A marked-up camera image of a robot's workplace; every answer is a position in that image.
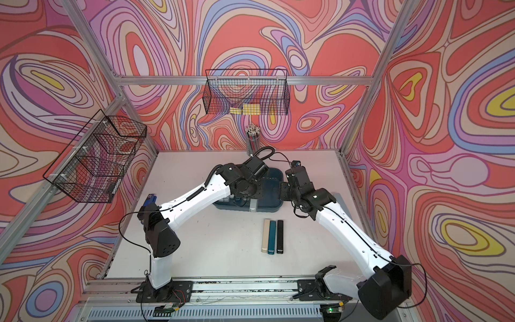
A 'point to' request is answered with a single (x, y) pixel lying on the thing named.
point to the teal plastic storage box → (269, 198)
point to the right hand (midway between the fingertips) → (287, 192)
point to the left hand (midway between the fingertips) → (262, 194)
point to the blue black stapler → (149, 204)
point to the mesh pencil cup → (253, 139)
